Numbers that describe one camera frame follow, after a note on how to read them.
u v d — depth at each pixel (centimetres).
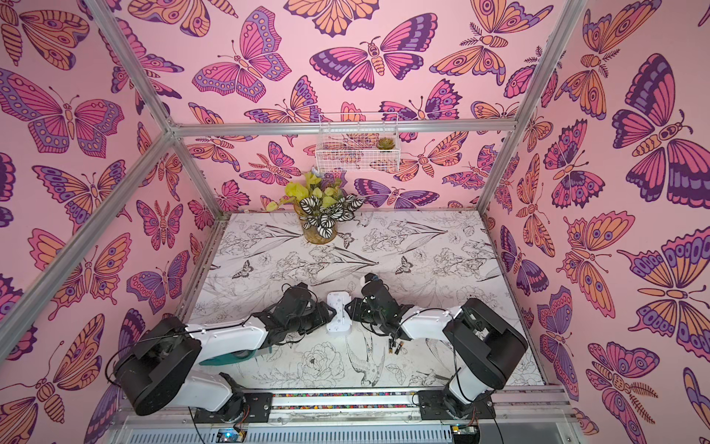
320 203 92
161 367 43
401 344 85
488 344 45
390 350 83
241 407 67
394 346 84
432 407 73
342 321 85
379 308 70
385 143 92
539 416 73
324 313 81
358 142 95
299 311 71
